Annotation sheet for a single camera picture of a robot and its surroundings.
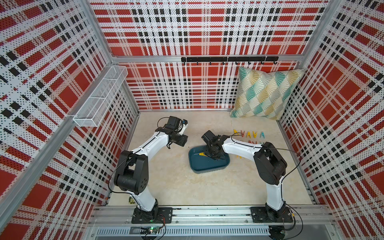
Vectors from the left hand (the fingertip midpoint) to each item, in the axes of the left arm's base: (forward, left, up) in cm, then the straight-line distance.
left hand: (183, 138), depth 93 cm
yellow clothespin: (+12, -36, -10) cm, 40 cm away
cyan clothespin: (+9, -56, -10) cm, 57 cm away
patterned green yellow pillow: (+22, -52, +16) cm, 58 cm away
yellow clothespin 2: (+10, -46, -10) cm, 48 cm away
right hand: (-7, -16, -6) cm, 19 cm away
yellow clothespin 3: (+8, -49, -9) cm, 51 cm away
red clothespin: (+10, -42, -11) cm, 44 cm away
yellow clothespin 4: (-10, -12, -3) cm, 16 cm away
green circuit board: (-47, +12, -7) cm, 49 cm away
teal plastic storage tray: (-11, -10, -12) cm, 19 cm away
